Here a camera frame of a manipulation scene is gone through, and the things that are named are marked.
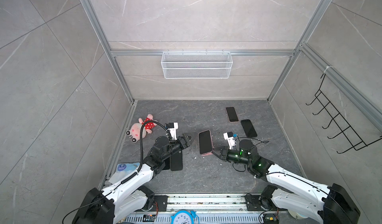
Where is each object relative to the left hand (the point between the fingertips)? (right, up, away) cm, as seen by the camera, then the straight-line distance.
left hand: (196, 134), depth 73 cm
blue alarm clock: (-6, -38, -5) cm, 39 cm away
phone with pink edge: (+28, +9, +38) cm, 48 cm away
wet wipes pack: (-40, -21, +6) cm, 45 cm away
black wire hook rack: (+63, +4, -13) cm, 64 cm away
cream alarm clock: (+46, -37, -6) cm, 59 cm away
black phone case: (-12, -19, +15) cm, 27 cm away
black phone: (+38, 0, +31) cm, 49 cm away
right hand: (+8, -9, 0) cm, 12 cm away
